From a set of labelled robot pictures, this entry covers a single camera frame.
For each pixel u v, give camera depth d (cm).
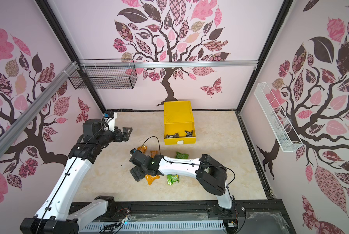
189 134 85
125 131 67
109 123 62
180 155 92
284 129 71
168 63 94
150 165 59
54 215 38
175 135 85
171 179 83
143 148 96
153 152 95
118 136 65
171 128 89
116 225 69
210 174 46
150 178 84
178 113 90
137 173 70
